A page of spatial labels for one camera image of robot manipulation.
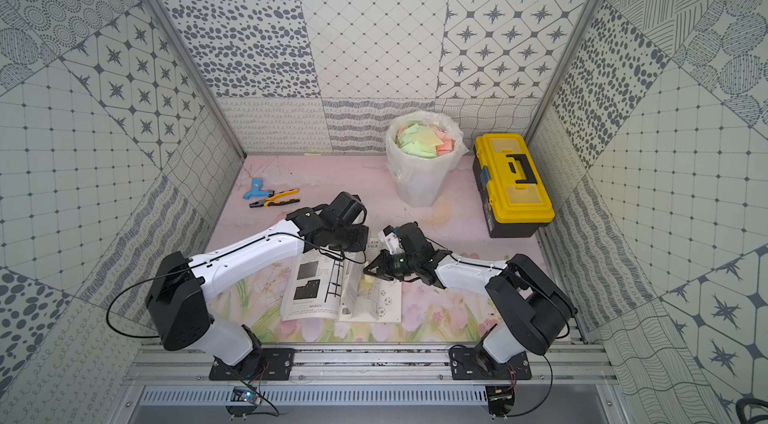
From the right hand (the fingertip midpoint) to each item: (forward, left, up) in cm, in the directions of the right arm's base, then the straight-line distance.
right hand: (366, 274), depth 82 cm
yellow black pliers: (+30, +37, -6) cm, 48 cm away
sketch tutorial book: (-2, +10, -2) cm, 11 cm away
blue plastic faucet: (+33, +44, -4) cm, 55 cm away
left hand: (+8, 0, +7) cm, 11 cm away
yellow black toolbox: (+23, -43, +9) cm, 50 cm away
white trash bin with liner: (+32, -16, +18) cm, 40 cm away
